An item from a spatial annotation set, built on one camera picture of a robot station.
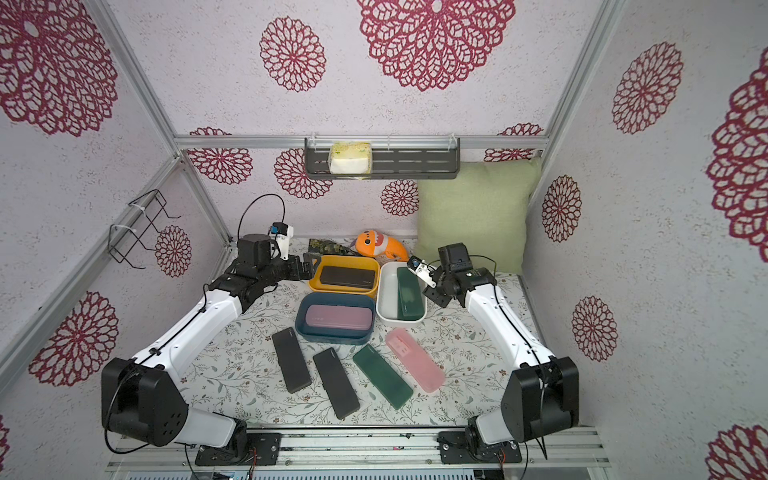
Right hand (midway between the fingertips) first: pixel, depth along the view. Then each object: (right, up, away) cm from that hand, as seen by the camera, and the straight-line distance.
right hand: (438, 278), depth 85 cm
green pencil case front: (-15, -29, -1) cm, 32 cm away
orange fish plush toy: (-19, +11, +24) cm, 33 cm away
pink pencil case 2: (-3, -27, +3) cm, 28 cm away
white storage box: (-15, -8, +16) cm, 23 cm away
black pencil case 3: (-29, -30, -1) cm, 42 cm away
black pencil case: (-28, -1, +24) cm, 37 cm away
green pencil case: (-7, -7, +14) cm, 17 cm away
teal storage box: (-38, -19, +10) cm, 43 cm away
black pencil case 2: (-43, -24, +3) cm, 49 cm away
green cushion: (+18, +23, +12) cm, 31 cm away
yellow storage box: (-30, +5, +26) cm, 40 cm away
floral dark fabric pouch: (-37, +11, +28) cm, 47 cm away
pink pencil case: (-27, -13, +10) cm, 32 cm away
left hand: (-37, +5, -1) cm, 38 cm away
